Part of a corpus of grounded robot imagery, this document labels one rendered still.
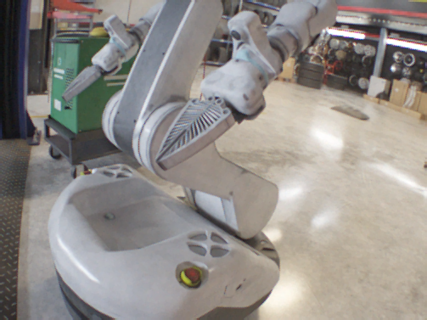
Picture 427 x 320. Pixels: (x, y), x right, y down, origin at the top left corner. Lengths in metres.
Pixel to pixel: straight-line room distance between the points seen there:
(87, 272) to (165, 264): 0.16
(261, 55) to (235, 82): 0.06
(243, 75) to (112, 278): 0.42
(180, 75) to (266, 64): 0.20
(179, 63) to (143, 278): 0.41
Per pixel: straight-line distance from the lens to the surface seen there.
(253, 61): 0.46
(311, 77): 9.23
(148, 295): 0.57
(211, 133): 0.41
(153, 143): 0.55
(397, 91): 11.34
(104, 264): 0.60
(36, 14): 3.89
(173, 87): 0.60
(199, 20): 0.62
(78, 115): 1.52
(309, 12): 0.57
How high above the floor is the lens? 0.75
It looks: 22 degrees down
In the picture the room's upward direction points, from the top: 9 degrees clockwise
